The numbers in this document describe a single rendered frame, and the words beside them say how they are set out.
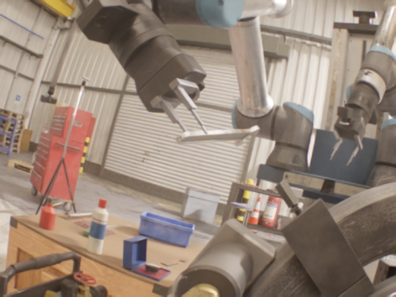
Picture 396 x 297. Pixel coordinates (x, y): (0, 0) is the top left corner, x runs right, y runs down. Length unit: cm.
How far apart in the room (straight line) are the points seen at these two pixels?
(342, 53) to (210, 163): 785
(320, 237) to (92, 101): 1105
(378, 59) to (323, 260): 58
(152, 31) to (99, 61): 1141
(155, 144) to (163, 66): 950
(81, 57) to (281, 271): 1215
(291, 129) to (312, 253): 95
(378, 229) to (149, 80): 41
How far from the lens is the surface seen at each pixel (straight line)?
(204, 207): 685
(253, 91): 135
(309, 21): 1022
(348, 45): 176
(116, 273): 133
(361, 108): 84
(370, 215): 57
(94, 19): 41
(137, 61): 43
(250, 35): 119
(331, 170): 149
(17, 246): 162
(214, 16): 53
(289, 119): 144
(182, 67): 40
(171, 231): 198
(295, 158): 142
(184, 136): 34
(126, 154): 1029
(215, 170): 925
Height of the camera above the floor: 89
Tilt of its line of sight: 3 degrees up
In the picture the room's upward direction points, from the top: 14 degrees clockwise
